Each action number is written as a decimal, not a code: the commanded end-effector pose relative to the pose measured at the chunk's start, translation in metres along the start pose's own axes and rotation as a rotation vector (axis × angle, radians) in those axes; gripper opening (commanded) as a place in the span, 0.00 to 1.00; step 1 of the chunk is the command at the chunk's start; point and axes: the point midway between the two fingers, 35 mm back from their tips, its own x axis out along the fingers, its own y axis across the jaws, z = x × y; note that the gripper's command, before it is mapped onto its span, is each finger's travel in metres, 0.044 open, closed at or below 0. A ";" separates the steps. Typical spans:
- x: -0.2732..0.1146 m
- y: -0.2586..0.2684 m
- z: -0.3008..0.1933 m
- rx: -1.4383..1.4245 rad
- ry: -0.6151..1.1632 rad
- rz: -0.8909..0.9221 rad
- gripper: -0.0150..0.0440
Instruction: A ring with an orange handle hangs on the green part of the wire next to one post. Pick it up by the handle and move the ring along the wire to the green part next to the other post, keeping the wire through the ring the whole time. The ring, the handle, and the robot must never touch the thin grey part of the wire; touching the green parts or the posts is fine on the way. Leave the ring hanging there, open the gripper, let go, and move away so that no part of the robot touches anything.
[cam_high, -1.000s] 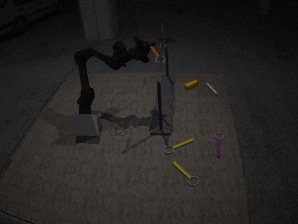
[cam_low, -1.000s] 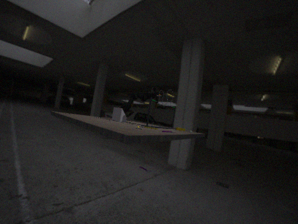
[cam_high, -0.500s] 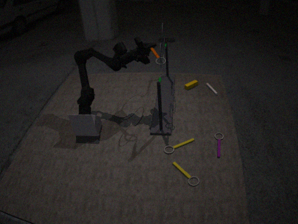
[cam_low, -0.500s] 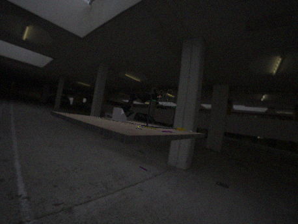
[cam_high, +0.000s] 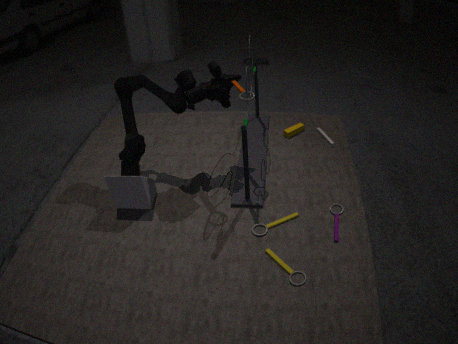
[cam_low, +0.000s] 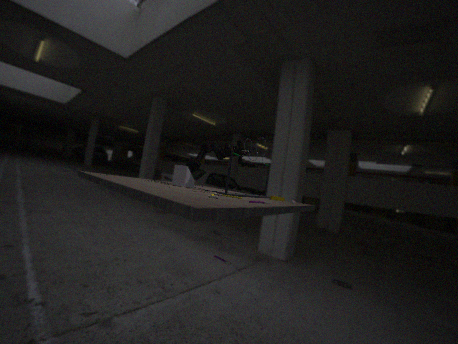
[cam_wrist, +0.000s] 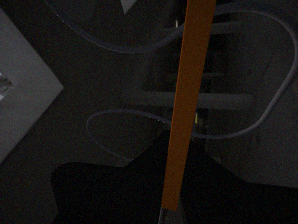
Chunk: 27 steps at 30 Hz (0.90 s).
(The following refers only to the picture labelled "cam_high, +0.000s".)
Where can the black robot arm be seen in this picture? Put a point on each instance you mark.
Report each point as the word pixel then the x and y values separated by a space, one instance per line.
pixel 124 87

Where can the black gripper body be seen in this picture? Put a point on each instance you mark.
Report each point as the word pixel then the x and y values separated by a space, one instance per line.
pixel 215 70

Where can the grey flat bar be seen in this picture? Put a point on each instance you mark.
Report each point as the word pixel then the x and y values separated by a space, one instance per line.
pixel 327 138

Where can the grey loop with yellow handle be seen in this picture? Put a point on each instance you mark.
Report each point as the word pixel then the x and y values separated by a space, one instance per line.
pixel 274 223
pixel 285 266

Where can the orange handle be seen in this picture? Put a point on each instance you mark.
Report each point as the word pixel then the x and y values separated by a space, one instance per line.
pixel 242 91

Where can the yellow rectangular block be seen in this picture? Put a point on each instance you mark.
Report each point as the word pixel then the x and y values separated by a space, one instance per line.
pixel 293 130

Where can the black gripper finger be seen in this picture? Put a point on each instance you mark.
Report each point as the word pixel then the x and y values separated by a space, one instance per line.
pixel 229 85
pixel 228 78

